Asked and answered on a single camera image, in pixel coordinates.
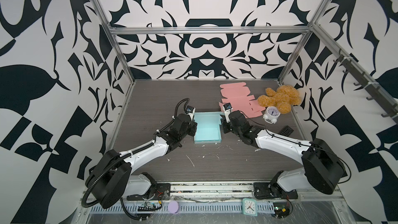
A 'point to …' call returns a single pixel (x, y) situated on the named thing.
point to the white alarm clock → (271, 114)
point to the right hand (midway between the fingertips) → (222, 118)
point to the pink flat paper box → (236, 94)
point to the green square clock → (250, 207)
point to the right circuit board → (281, 209)
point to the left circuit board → (147, 207)
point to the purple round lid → (173, 207)
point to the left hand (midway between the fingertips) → (194, 118)
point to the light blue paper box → (208, 128)
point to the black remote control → (286, 131)
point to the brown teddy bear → (282, 98)
